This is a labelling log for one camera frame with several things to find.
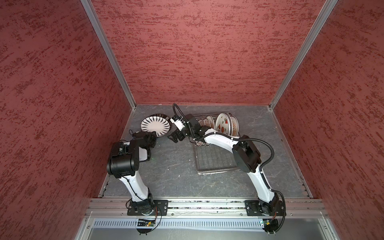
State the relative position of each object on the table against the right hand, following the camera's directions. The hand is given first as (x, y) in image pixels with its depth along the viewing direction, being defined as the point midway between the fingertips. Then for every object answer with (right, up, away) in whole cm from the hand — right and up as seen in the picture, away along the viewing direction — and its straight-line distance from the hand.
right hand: (172, 134), depth 91 cm
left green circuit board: (-11, -42, -18) cm, 47 cm away
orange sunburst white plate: (+18, +7, +4) cm, 20 cm away
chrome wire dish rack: (+24, -15, +1) cm, 28 cm away
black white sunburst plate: (-12, +6, +15) cm, 20 cm away
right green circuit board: (+51, -42, -21) cm, 69 cm away
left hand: (-12, 0, +8) cm, 14 cm away
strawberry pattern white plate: (+33, +6, +2) cm, 33 cm away
